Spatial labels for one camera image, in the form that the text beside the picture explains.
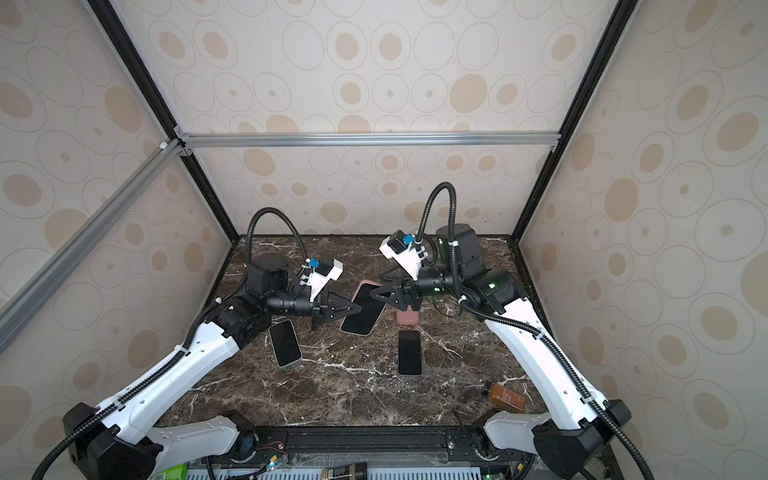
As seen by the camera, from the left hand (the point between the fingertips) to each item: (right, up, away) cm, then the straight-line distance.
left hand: (361, 310), depth 61 cm
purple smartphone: (+12, -17, +29) cm, 36 cm away
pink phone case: (+11, -8, +35) cm, 38 cm away
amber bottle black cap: (+36, -26, +17) cm, 47 cm away
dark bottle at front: (-3, -38, +6) cm, 38 cm away
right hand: (+4, +5, +1) cm, 6 cm away
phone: (0, -3, +3) cm, 5 cm away
